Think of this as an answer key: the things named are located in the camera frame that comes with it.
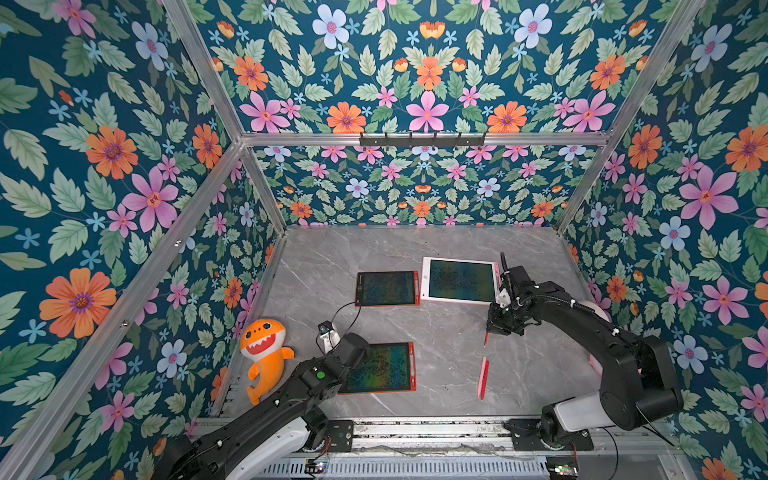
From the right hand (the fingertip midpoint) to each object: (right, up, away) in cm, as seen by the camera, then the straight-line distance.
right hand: (492, 323), depth 86 cm
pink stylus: (-4, -15, -4) cm, 16 cm away
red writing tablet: (-32, -13, -2) cm, 35 cm away
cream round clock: (+29, +4, -2) cm, 29 cm away
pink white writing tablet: (-6, +11, +18) cm, 22 cm away
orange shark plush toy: (-65, -3, -5) cm, 65 cm away
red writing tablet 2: (-32, +8, +15) cm, 36 cm away
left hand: (-39, -8, -2) cm, 39 cm away
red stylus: (-2, -4, -2) cm, 5 cm away
